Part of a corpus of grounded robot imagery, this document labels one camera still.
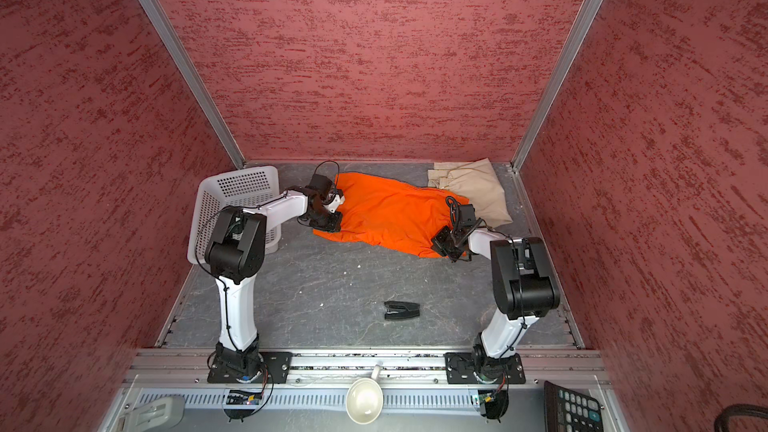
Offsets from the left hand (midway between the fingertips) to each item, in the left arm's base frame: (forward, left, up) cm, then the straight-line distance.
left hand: (337, 232), depth 100 cm
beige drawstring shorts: (+20, -52, +4) cm, 56 cm away
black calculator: (-49, -61, +2) cm, 78 cm away
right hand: (-6, -31, +1) cm, 32 cm away
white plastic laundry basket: (+16, +35, +4) cm, 39 cm away
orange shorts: (+9, -18, 0) cm, 20 cm away
